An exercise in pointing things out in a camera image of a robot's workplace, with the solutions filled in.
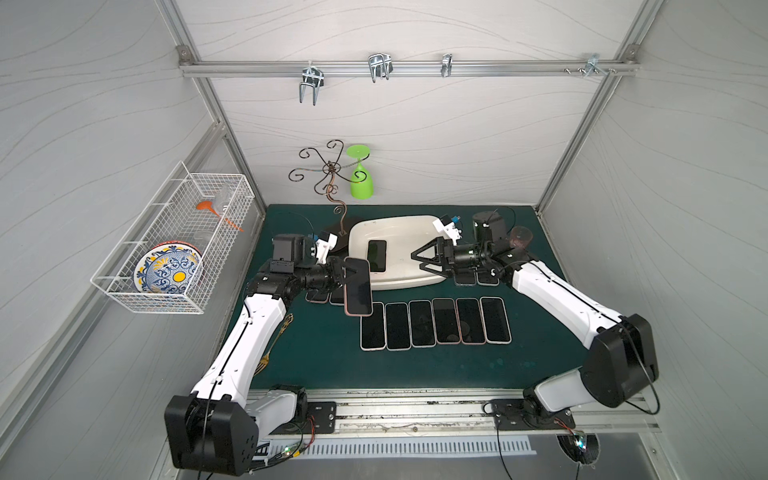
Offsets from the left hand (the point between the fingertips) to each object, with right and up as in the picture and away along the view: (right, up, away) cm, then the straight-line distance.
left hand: (360, 275), depth 73 cm
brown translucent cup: (+55, +9, +34) cm, 66 cm away
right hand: (+14, +3, 0) cm, 14 cm away
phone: (+3, +3, +32) cm, 32 cm away
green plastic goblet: (-1, +25, +12) cm, 28 cm away
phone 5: (-9, -4, -6) cm, 12 cm away
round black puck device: (+55, -42, -1) cm, 69 cm away
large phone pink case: (+24, -16, +18) cm, 34 cm away
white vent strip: (+6, -41, -3) cm, 42 cm away
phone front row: (+2, -19, +15) cm, 24 cm away
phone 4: (+32, -4, +25) cm, 41 cm away
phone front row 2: (+32, -17, +16) cm, 40 cm away
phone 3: (+17, -18, +17) cm, 30 cm away
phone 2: (+10, -18, +16) cm, 26 cm away
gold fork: (-28, -25, +10) cm, 38 cm away
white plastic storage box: (+12, +9, +42) cm, 45 cm away
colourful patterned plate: (-40, +3, -11) cm, 41 cm away
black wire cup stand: (-11, +30, +16) cm, 36 cm away
